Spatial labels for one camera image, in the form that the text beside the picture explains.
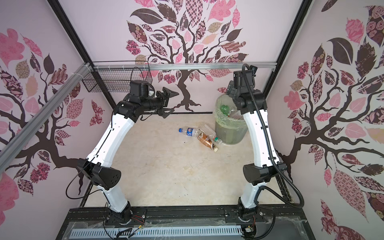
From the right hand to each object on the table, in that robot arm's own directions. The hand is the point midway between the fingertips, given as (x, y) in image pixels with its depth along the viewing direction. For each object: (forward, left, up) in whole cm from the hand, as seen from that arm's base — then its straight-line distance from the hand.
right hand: (242, 87), depth 69 cm
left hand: (-4, +31, -5) cm, 32 cm away
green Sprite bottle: (+12, +3, -26) cm, 29 cm away
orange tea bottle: (-3, +16, -39) cm, 42 cm away
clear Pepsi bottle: (+4, +26, -40) cm, 48 cm away
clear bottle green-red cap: (+9, +16, -43) cm, 47 cm away
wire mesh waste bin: (-6, +3, -21) cm, 22 cm away
